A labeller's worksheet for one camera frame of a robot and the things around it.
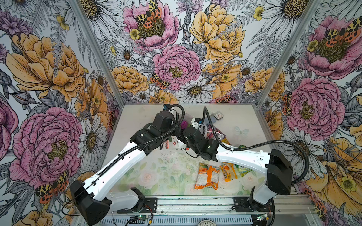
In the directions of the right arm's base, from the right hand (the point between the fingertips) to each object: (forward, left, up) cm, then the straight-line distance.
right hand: (177, 134), depth 78 cm
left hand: (-1, -1, +6) cm, 6 cm away
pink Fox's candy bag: (+11, -22, -18) cm, 30 cm away
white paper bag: (-5, +2, -2) cm, 5 cm away
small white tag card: (+29, -31, -19) cm, 47 cm away
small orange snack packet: (-14, -30, -20) cm, 38 cm away
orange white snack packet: (-18, -16, -18) cm, 30 cm away
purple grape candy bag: (+5, -4, +2) cm, 7 cm away
